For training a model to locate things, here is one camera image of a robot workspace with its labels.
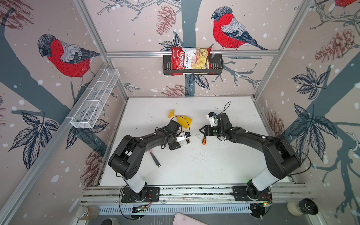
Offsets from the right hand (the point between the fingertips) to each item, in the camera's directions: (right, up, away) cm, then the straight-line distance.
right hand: (200, 132), depth 90 cm
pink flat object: (-13, -37, -25) cm, 47 cm away
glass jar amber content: (-54, -31, -29) cm, 69 cm away
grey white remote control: (-12, -3, -8) cm, 15 cm away
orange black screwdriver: (+3, -6, +2) cm, 7 cm away
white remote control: (+12, -3, -10) cm, 16 cm away
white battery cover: (0, -4, +5) cm, 7 cm away
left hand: (-17, -5, +2) cm, 18 cm away
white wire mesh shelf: (-61, +12, -20) cm, 66 cm away
